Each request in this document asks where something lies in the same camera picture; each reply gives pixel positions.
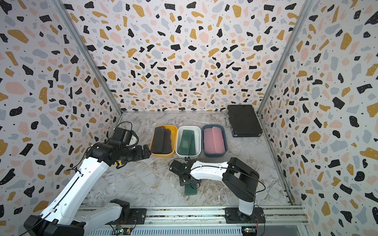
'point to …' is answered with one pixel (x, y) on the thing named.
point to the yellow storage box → (173, 129)
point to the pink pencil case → (213, 140)
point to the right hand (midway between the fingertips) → (187, 181)
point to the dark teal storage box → (224, 131)
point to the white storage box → (197, 130)
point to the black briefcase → (243, 120)
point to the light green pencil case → (187, 146)
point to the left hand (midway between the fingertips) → (145, 153)
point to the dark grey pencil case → (161, 142)
